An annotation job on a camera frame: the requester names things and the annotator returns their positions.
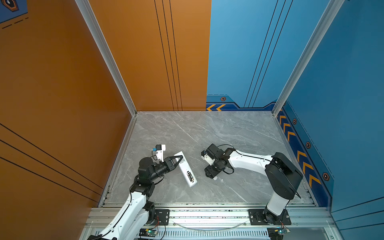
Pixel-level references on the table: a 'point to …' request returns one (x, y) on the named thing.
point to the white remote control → (186, 170)
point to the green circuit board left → (147, 232)
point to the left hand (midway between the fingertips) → (182, 157)
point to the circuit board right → (277, 233)
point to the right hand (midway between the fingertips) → (209, 171)
